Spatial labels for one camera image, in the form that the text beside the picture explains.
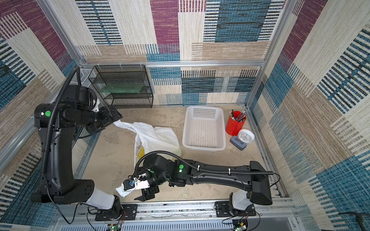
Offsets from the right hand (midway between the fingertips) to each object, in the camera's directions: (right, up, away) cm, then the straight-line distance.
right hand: (139, 183), depth 62 cm
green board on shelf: (-26, +49, +42) cm, 70 cm away
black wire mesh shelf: (-16, +59, +40) cm, 73 cm away
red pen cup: (+52, +22, +36) cm, 67 cm away
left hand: (-11, +27, +2) cm, 29 cm away
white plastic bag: (0, +17, +16) cm, 23 cm away
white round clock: (+59, +16, +34) cm, 70 cm away
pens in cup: (+56, +28, +35) cm, 71 cm away
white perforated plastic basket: (+33, +21, +43) cm, 58 cm away
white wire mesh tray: (-44, +56, +33) cm, 78 cm away
